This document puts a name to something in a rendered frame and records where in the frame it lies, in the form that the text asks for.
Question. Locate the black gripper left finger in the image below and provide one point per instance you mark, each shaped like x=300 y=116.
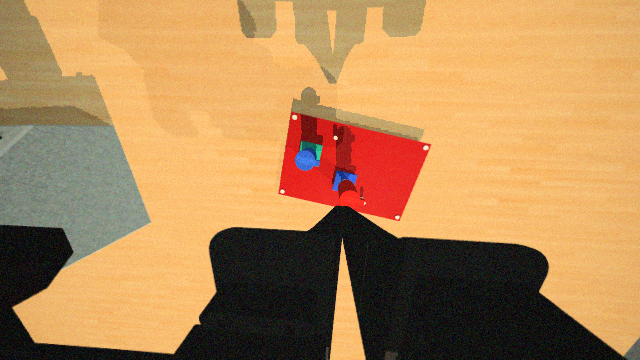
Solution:
x=294 y=258

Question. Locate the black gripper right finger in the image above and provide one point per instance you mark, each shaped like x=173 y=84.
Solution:
x=383 y=271

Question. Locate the red circuit board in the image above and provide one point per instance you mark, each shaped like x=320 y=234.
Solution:
x=371 y=172

